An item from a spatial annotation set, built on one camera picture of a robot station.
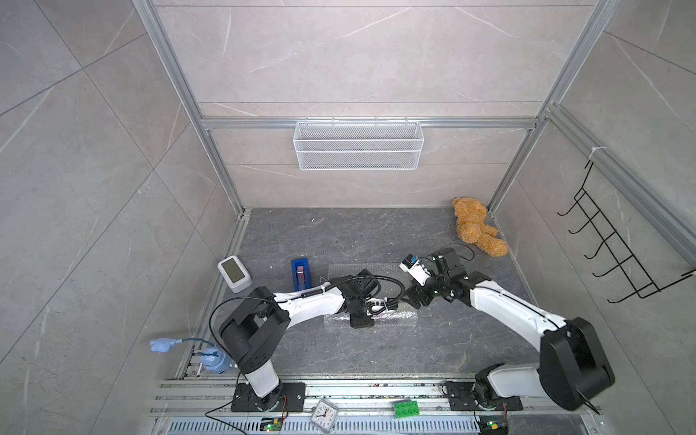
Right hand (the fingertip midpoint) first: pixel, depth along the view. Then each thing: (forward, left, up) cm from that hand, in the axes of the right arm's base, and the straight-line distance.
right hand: (411, 287), depth 86 cm
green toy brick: (-33, +6, -5) cm, 34 cm away
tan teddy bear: (+20, -23, +6) cm, 31 cm away
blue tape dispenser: (+7, +37, -2) cm, 38 cm away
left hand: (-5, +13, -6) cm, 15 cm away
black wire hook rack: (-11, -48, +22) cm, 54 cm away
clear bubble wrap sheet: (-8, +3, -3) cm, 9 cm away
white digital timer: (+9, +62, -4) cm, 62 cm away
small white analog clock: (-34, +27, -5) cm, 44 cm away
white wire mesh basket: (+48, +16, +22) cm, 56 cm away
